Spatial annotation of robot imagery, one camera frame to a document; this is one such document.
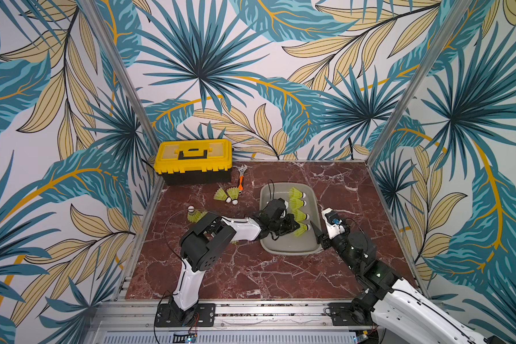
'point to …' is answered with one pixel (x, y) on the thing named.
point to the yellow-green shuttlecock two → (295, 193)
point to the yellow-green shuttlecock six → (302, 228)
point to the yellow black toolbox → (187, 162)
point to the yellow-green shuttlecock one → (296, 203)
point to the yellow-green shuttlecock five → (233, 193)
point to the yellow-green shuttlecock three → (300, 216)
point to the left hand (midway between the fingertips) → (301, 228)
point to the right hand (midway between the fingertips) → (322, 217)
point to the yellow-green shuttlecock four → (221, 195)
